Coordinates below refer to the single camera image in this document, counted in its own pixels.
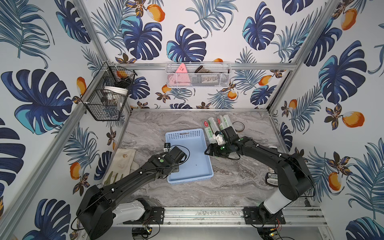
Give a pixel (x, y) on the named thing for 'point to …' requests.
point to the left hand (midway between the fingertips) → (172, 163)
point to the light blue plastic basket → (197, 166)
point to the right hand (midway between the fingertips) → (210, 152)
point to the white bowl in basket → (118, 90)
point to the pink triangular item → (180, 78)
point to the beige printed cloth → (121, 165)
